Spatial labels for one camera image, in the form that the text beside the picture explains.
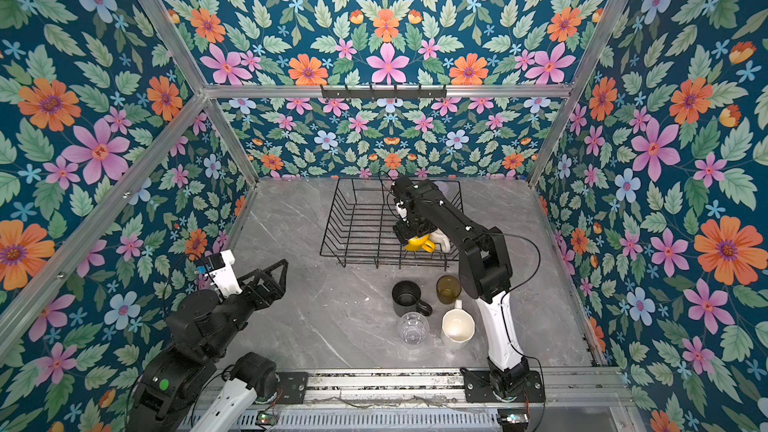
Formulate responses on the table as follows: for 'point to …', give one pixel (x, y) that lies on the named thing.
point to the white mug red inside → (439, 237)
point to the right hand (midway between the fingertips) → (414, 234)
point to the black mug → (406, 297)
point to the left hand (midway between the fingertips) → (278, 262)
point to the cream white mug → (458, 324)
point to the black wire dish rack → (362, 220)
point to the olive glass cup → (448, 288)
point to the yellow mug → (418, 243)
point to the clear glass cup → (413, 328)
